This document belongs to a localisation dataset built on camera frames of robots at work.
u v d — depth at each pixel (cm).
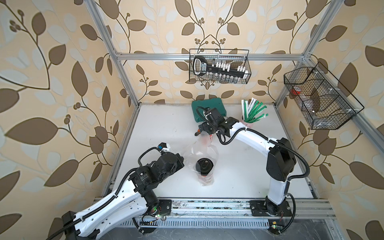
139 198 64
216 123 67
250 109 98
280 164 47
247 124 96
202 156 75
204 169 69
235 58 91
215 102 116
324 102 73
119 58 93
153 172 54
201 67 87
